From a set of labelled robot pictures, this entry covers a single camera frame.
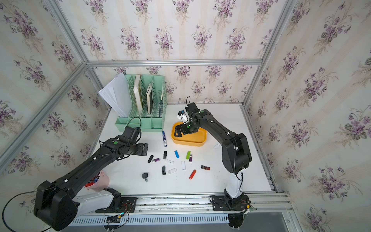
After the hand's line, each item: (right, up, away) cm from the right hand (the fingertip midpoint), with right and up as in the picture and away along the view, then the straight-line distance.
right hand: (182, 133), depth 88 cm
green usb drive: (+4, -14, +3) cm, 15 cm away
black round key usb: (-21, -23, -7) cm, 32 cm away
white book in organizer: (-31, +28, +5) cm, 42 cm away
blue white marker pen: (-13, -5, +10) cm, 17 cm away
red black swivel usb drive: (+14, -21, -2) cm, 25 cm away
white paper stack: (-45, +26, +8) cm, 53 cm away
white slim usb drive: (+1, -19, -1) cm, 19 cm away
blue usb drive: (-4, -14, +4) cm, 15 cm away
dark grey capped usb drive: (-12, -14, +3) cm, 18 cm away
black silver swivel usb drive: (-11, -22, -3) cm, 25 cm away
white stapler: (+23, -10, +7) cm, 26 cm away
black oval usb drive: (-21, -16, +2) cm, 26 cm away
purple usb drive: (-16, -17, 0) cm, 23 cm away
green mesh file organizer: (-20, +7, +18) cm, 28 cm away
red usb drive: (+6, -24, -4) cm, 25 cm away
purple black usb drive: (+5, -16, +2) cm, 17 cm away
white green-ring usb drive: (-8, -18, 0) cm, 19 cm away
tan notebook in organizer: (-24, +26, +10) cm, 37 cm away
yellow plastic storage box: (+9, -4, +6) cm, 11 cm away
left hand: (-23, -8, -5) cm, 25 cm away
